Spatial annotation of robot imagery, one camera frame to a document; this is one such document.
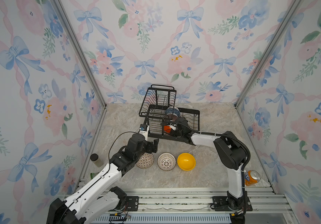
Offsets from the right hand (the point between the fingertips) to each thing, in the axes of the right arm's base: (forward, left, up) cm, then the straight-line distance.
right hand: (176, 121), depth 100 cm
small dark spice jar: (-29, +49, +2) cm, 57 cm away
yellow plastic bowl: (-28, -5, -5) cm, 29 cm away
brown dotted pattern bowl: (-27, +20, -7) cm, 35 cm away
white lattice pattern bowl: (-27, +7, -7) cm, 29 cm away
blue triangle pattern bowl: (+12, +2, -3) cm, 13 cm away
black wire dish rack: (+10, +12, +10) cm, 19 cm away
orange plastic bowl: (-12, +7, +6) cm, 15 cm away
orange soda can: (-39, -37, +2) cm, 54 cm away
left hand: (-21, +16, +12) cm, 29 cm away
